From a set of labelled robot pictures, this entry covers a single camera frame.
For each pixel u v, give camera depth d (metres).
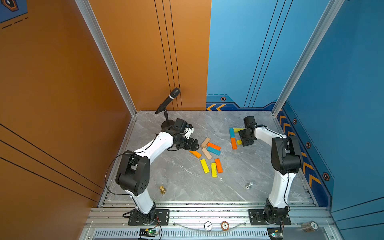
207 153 0.96
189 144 0.79
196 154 0.95
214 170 0.89
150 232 0.70
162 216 0.75
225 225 0.71
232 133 1.08
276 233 0.71
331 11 0.71
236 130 1.08
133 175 0.46
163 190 0.79
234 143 1.02
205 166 0.90
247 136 0.85
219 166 0.90
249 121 0.85
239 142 0.99
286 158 0.54
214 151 0.97
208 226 0.71
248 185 0.81
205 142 1.01
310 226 0.66
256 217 0.72
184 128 0.75
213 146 0.99
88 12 0.71
